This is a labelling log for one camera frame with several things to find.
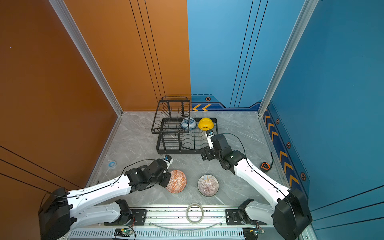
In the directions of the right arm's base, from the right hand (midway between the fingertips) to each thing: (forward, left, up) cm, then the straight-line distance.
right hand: (207, 147), depth 82 cm
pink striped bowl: (-17, 0, -13) cm, 21 cm away
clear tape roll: (-30, +11, -15) cm, 36 cm away
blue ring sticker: (-3, +59, -14) cm, 61 cm away
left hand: (-12, +20, -9) cm, 25 cm away
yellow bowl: (+25, 0, -10) cm, 27 cm away
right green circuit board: (-38, -20, -16) cm, 46 cm away
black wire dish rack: (+6, +17, +5) cm, 19 cm away
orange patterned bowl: (-15, +17, -13) cm, 26 cm away
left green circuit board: (-37, +42, -16) cm, 59 cm away
